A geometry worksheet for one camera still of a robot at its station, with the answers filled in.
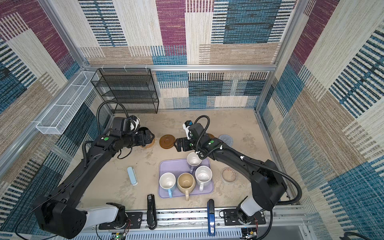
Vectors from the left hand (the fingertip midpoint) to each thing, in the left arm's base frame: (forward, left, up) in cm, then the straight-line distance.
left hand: (147, 135), depth 79 cm
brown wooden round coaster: (+10, -6, -22) cm, 25 cm away
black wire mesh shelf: (+44, +18, -2) cm, 48 cm away
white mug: (-14, -29, -20) cm, 38 cm away
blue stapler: (-35, -31, -19) cm, 50 cm away
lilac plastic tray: (-7, -14, -23) cm, 28 cm away
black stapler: (-34, -4, -18) cm, 39 cm away
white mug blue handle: (-17, -9, -19) cm, 28 cm away
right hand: (-2, -17, -6) cm, 18 cm away
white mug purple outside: (-5, -24, -19) cm, 31 cm away
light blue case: (-14, +11, -19) cm, 26 cm away
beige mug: (-19, -19, -19) cm, 33 cm away
